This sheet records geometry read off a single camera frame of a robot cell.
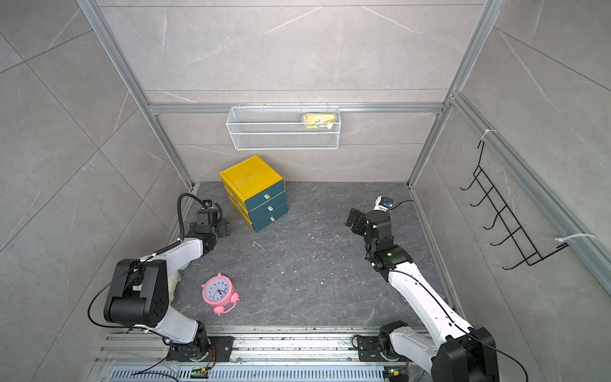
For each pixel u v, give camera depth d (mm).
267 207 955
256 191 874
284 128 1006
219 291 836
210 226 730
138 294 452
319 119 845
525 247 605
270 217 1013
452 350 377
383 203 677
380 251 588
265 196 905
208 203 818
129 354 734
